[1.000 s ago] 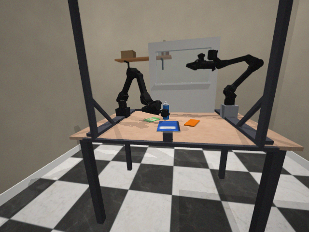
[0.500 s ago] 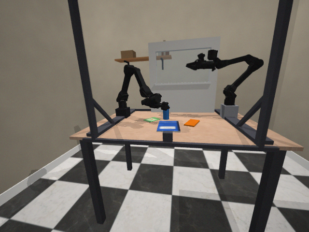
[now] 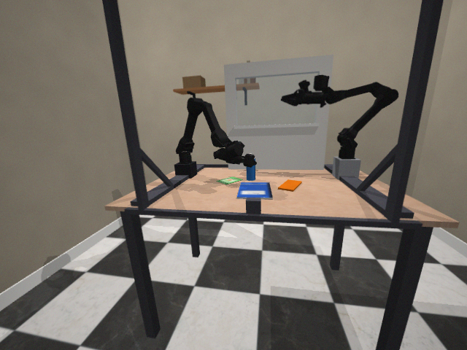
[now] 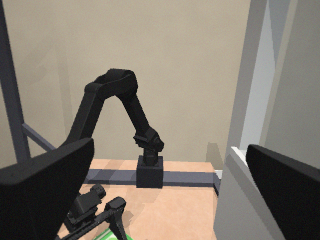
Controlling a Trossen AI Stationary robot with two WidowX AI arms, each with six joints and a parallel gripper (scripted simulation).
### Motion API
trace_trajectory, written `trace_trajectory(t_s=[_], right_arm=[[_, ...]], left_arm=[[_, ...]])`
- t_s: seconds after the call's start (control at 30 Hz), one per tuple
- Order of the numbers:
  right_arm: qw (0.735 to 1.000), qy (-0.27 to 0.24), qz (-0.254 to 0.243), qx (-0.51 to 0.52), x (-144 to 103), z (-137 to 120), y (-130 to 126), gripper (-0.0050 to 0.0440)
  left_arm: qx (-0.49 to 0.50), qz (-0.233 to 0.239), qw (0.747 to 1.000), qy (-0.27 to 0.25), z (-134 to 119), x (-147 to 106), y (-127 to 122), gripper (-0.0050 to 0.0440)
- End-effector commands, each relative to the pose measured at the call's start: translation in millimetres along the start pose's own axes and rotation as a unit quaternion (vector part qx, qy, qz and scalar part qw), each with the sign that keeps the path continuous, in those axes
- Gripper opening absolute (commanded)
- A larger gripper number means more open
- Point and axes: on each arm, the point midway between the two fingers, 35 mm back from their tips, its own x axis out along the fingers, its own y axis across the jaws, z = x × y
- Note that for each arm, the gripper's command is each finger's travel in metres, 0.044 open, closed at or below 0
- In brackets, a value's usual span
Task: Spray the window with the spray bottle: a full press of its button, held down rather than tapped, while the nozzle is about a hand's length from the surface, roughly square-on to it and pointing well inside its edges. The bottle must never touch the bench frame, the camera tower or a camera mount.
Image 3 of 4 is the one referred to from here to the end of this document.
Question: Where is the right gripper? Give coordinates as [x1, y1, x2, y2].
[281, 89, 314, 106]

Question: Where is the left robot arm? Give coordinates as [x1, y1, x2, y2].
[176, 98, 244, 164]

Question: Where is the clear window pane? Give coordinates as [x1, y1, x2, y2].
[235, 71, 320, 126]

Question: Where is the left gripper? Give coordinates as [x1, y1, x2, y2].
[226, 154, 257, 168]

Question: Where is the blue notebook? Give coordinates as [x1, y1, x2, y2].
[237, 182, 273, 199]

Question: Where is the grey wall panel with window opening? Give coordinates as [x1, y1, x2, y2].
[224, 55, 333, 170]

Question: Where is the black square post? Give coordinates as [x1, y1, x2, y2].
[246, 198, 261, 214]

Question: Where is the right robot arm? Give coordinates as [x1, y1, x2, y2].
[312, 75, 398, 159]

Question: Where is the orange rectangular block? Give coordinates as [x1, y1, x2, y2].
[278, 180, 302, 192]

